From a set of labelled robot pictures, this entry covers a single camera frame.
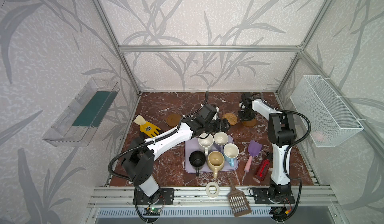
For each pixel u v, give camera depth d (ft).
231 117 3.45
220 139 3.03
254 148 2.93
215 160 2.77
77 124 2.07
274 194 2.15
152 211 2.33
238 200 2.39
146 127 3.17
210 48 3.12
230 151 2.76
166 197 2.42
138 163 1.42
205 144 2.76
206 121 2.07
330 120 1.99
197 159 2.76
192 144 2.98
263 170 2.58
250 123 3.33
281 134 1.89
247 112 2.91
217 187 2.50
